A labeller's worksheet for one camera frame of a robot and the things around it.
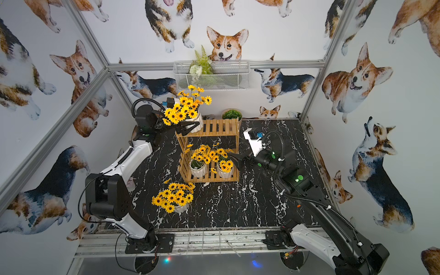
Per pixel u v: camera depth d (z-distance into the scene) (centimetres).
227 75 92
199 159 84
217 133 79
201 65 82
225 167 79
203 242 75
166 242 74
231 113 110
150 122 63
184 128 68
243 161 57
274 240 74
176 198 71
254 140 54
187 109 62
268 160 55
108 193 45
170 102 63
